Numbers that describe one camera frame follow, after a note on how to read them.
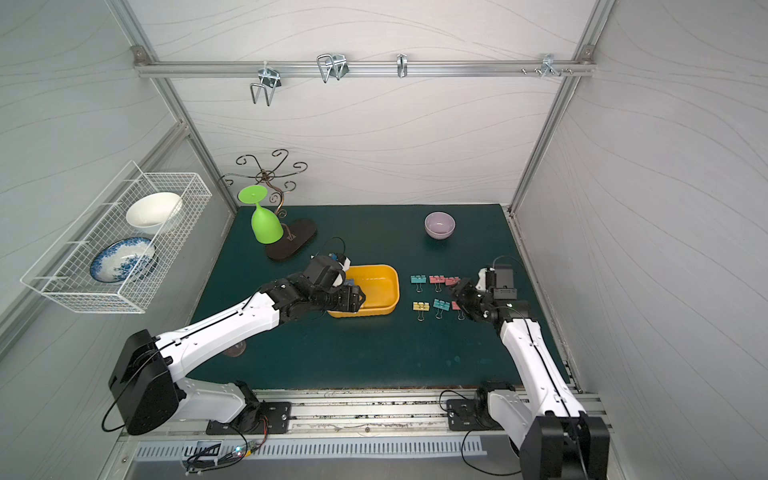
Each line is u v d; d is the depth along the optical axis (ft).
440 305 3.04
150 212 2.39
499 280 2.05
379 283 3.24
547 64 2.51
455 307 3.04
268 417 2.40
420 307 3.00
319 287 2.02
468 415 2.44
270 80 2.57
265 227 2.78
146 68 2.53
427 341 2.84
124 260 2.13
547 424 1.34
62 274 1.86
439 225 3.67
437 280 3.22
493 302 2.02
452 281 3.22
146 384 1.29
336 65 2.49
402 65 2.59
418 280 3.23
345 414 2.47
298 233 3.67
